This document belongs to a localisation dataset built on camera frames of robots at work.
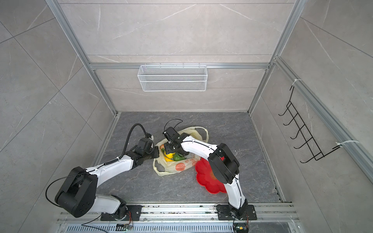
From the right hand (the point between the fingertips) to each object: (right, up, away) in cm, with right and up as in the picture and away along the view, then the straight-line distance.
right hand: (169, 147), depth 92 cm
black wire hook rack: (+66, +3, -33) cm, 74 cm away
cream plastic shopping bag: (+15, +9, +1) cm, 18 cm away
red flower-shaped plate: (+23, -17, -5) cm, 29 cm away
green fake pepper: (+5, -5, -3) cm, 8 cm away
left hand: (-7, +1, -1) cm, 7 cm away
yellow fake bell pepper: (0, -4, -2) cm, 5 cm away
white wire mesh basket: (+2, +48, +9) cm, 49 cm away
